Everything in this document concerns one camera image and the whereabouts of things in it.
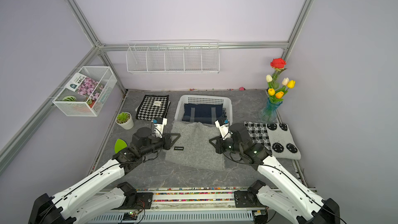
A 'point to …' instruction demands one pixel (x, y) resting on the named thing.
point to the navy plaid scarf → (202, 113)
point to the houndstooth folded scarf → (152, 107)
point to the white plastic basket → (182, 100)
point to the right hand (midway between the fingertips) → (210, 140)
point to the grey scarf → (193, 146)
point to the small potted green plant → (124, 120)
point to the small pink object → (241, 88)
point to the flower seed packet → (89, 88)
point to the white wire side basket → (68, 99)
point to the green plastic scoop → (119, 144)
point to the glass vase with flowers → (275, 92)
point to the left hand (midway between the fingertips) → (179, 137)
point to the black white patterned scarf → (276, 137)
